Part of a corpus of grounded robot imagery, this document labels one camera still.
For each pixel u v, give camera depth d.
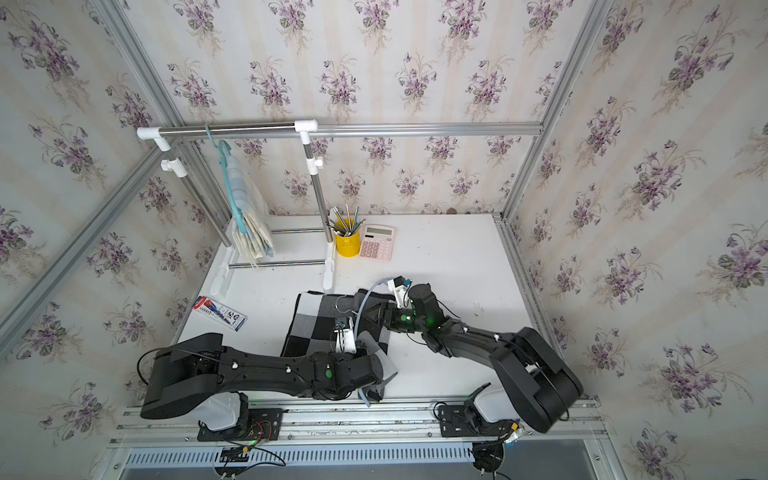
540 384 0.43
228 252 1.04
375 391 0.75
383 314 0.75
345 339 0.71
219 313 0.91
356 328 0.81
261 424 0.72
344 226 1.04
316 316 0.92
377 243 1.09
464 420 0.66
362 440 0.72
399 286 0.79
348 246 1.04
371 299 0.88
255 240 0.86
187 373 0.46
